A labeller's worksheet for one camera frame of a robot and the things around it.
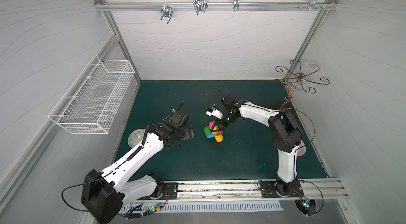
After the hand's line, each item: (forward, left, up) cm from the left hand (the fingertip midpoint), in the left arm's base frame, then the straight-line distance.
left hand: (186, 134), depth 79 cm
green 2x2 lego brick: (+6, -10, -7) cm, 14 cm away
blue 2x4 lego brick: (+4, -13, -9) cm, 16 cm away
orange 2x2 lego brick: (+4, -17, -6) cm, 19 cm away
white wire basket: (+7, +41, +19) cm, 45 cm away
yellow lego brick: (+3, -17, -10) cm, 20 cm away
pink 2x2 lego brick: (+8, -13, -3) cm, 15 cm away
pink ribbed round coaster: (-3, -62, -10) cm, 63 cm away
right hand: (+9, -14, -8) cm, 19 cm away
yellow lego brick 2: (+6, -15, -4) cm, 17 cm away
